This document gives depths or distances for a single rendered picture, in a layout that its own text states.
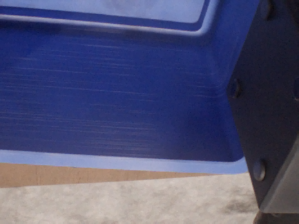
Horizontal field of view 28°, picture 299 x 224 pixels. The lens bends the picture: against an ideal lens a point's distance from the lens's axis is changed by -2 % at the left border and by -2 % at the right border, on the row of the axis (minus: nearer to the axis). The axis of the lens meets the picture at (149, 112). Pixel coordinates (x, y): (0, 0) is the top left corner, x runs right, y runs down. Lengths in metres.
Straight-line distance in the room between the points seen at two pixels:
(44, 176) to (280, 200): 0.61
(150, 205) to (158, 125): 1.28
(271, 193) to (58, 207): 1.46
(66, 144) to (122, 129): 0.03
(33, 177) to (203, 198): 0.92
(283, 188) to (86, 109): 0.20
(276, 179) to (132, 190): 1.41
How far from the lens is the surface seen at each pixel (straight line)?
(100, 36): 0.40
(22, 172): 0.76
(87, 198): 1.58
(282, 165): 0.16
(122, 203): 1.61
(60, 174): 0.76
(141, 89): 0.37
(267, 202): 0.17
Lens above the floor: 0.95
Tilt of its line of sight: 44 degrees down
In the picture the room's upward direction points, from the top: 171 degrees clockwise
